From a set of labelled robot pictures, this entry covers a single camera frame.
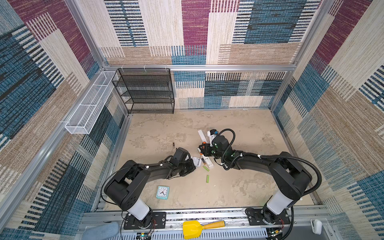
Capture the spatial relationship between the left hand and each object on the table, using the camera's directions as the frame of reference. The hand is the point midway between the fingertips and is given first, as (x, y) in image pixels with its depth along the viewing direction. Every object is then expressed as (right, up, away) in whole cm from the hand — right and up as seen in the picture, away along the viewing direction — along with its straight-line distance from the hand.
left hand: (197, 165), depth 89 cm
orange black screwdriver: (+2, +8, -2) cm, 8 cm away
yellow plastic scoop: (-3, -25, -18) cm, 31 cm away
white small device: (+53, -22, -20) cm, 61 cm away
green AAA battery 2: (+5, -2, 0) cm, 5 cm away
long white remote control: (+5, +3, +3) cm, 6 cm away
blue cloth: (-43, -24, -22) cm, 54 cm away
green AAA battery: (+6, -7, -3) cm, 9 cm away
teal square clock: (-19, -12, -9) cm, 24 cm away
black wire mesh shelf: (-37, +49, +21) cm, 65 cm away
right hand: (+2, +10, 0) cm, 10 cm away
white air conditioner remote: (-1, +2, +3) cm, 4 cm away
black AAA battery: (-16, +11, +11) cm, 22 cm away
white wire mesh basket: (-55, +28, -16) cm, 64 cm away
